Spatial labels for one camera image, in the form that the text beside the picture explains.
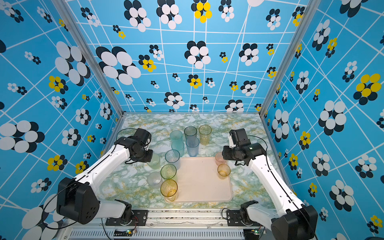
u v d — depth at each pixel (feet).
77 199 1.32
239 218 2.38
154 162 2.91
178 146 3.18
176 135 3.21
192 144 3.05
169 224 2.38
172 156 2.83
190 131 3.15
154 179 2.73
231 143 2.27
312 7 2.23
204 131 3.64
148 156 2.45
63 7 2.24
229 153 2.25
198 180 2.76
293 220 1.20
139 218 2.42
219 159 3.08
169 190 2.70
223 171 2.90
